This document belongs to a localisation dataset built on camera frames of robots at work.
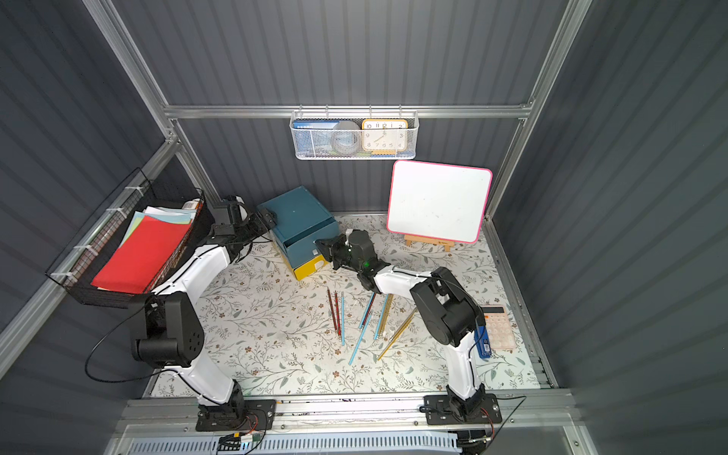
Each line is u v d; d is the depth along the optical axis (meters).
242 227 0.76
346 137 0.90
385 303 0.95
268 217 0.84
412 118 0.89
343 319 0.91
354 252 0.71
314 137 0.84
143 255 0.75
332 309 0.94
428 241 1.07
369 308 0.94
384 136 0.89
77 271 0.61
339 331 0.89
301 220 0.89
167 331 0.98
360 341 0.87
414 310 0.94
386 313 0.91
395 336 0.87
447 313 0.52
